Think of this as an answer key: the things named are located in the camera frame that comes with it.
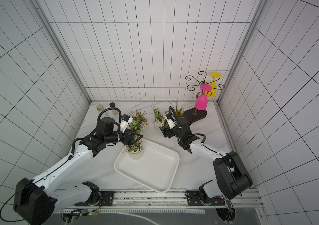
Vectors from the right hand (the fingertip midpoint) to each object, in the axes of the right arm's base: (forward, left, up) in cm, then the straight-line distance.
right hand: (167, 120), depth 88 cm
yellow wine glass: (+9, -25, +17) cm, 32 cm away
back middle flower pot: (+4, +6, -4) cm, 9 cm away
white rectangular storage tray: (-24, +6, -19) cm, 31 cm away
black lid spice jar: (+17, +44, -5) cm, 47 cm away
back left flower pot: (+4, +20, -1) cm, 20 cm away
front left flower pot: (-6, +20, 0) cm, 20 cm away
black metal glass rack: (+18, -25, -12) cm, 33 cm away
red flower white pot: (-3, +1, +2) cm, 3 cm away
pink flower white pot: (-19, +18, -5) cm, 27 cm away
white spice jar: (+12, +51, -4) cm, 52 cm away
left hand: (-15, +17, +4) cm, 23 cm away
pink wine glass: (+13, -22, +6) cm, 26 cm away
